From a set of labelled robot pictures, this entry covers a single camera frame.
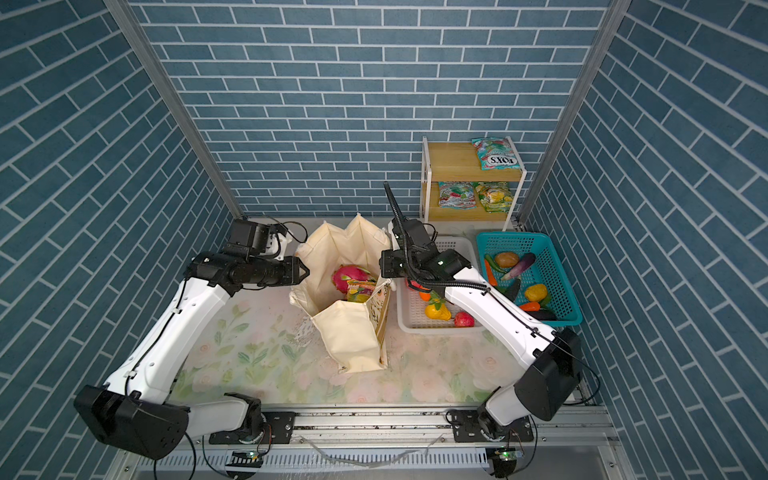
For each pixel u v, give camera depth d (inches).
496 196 41.1
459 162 36.8
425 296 37.3
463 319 34.4
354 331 27.3
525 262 41.1
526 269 41.1
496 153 35.2
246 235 22.0
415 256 22.1
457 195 41.0
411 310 36.9
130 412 14.4
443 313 35.2
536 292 37.2
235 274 19.8
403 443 28.5
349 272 35.2
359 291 33.2
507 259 40.9
